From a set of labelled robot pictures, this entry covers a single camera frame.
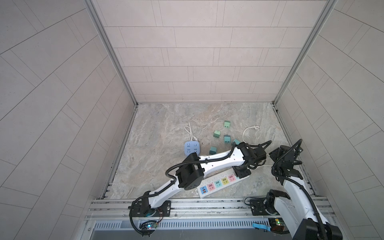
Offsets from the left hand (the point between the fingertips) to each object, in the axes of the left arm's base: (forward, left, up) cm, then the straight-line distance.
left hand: (243, 172), depth 79 cm
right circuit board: (-23, -13, -4) cm, 26 cm away
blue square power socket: (+16, +29, -2) cm, 33 cm away
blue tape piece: (-23, -6, -1) cm, 24 cm away
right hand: (+12, -21, +2) cm, 24 cm away
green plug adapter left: (+25, +12, -2) cm, 28 cm away
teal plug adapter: (+23, +5, -4) cm, 24 cm away
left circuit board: (-23, +46, -1) cm, 51 cm away
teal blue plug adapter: (+20, 0, -3) cm, 20 cm away
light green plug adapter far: (+34, +4, -3) cm, 34 cm away
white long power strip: (-5, +16, -2) cm, 17 cm away
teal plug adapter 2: (+14, +15, -2) cm, 21 cm away
